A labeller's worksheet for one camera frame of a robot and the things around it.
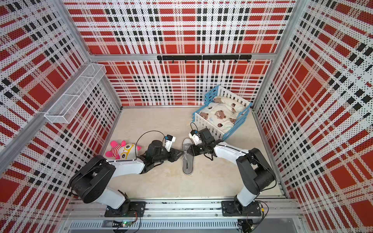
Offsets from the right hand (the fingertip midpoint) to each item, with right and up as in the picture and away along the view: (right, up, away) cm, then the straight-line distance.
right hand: (191, 150), depth 88 cm
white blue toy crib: (+21, +41, +21) cm, 50 cm away
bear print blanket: (+21, +24, +14) cm, 35 cm away
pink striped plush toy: (-43, 0, 0) cm, 43 cm away
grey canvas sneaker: (-2, -5, -2) cm, 6 cm away
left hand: (-5, -1, -1) cm, 5 cm away
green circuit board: (-31, -32, -19) cm, 48 cm away
